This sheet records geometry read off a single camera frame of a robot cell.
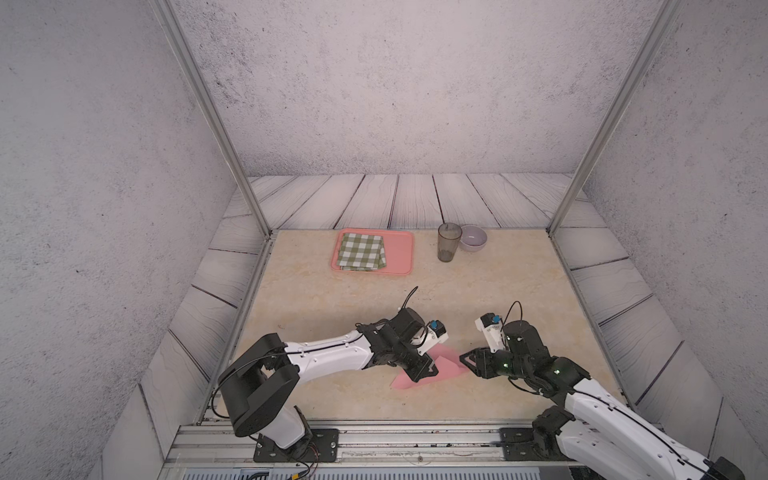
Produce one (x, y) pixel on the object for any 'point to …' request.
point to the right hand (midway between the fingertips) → (468, 358)
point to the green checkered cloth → (362, 252)
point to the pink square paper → (447, 361)
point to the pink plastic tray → (398, 248)
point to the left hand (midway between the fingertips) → (440, 377)
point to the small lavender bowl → (473, 237)
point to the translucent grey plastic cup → (449, 234)
